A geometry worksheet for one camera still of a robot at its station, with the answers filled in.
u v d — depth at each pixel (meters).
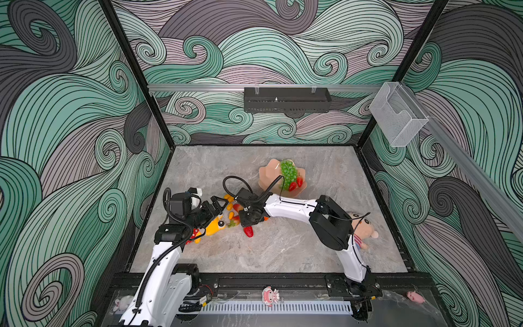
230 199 0.73
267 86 0.95
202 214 0.67
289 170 1.00
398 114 0.80
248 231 0.85
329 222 0.54
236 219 0.88
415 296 0.70
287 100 0.96
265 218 0.89
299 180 0.97
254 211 0.67
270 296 0.68
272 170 1.06
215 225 0.81
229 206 0.94
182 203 0.59
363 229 0.80
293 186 0.98
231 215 0.90
